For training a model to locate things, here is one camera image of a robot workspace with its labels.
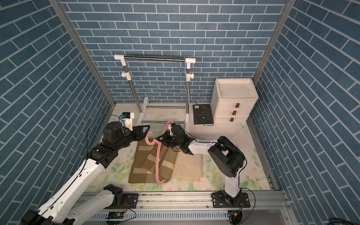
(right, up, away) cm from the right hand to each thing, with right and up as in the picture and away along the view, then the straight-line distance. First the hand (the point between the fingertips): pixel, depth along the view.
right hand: (157, 139), depth 84 cm
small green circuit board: (-19, -37, -12) cm, 44 cm away
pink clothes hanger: (+1, -2, -2) cm, 3 cm away
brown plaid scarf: (-7, -17, -3) cm, 19 cm away
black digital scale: (+31, +14, +26) cm, 42 cm away
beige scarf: (+19, -17, 0) cm, 26 cm away
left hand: (-1, +8, -11) cm, 14 cm away
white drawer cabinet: (+49, +25, +7) cm, 55 cm away
